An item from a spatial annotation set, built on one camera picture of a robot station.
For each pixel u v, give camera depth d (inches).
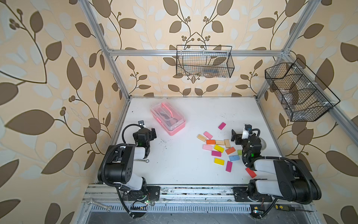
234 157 33.9
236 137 32.2
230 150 35.8
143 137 28.6
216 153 35.2
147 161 34.1
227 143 36.8
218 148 36.1
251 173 31.7
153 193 29.3
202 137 37.6
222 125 40.1
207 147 36.6
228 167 32.7
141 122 32.4
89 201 28.5
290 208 26.9
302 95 29.2
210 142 37.0
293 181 17.1
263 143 35.9
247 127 29.9
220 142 36.7
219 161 34.1
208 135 38.1
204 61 37.9
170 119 38.0
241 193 28.9
